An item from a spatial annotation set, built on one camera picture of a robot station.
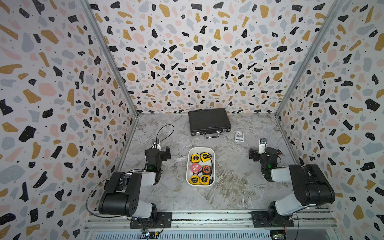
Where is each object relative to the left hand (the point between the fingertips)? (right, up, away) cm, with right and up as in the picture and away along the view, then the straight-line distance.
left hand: (160, 147), depth 92 cm
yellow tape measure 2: (+28, -7, +3) cm, 29 cm away
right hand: (+63, 0, +3) cm, 63 cm away
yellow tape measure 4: (+27, -18, -7) cm, 33 cm away
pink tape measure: (+22, -13, -2) cm, 26 cm away
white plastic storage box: (+31, -3, +2) cm, 31 cm away
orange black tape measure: (+29, -13, -4) cm, 32 cm away
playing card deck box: (+53, +5, +14) cm, 55 cm away
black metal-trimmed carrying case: (+33, +16, +20) cm, 41 cm away
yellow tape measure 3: (+22, -18, -7) cm, 29 cm away
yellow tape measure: (+22, -7, +2) cm, 23 cm away
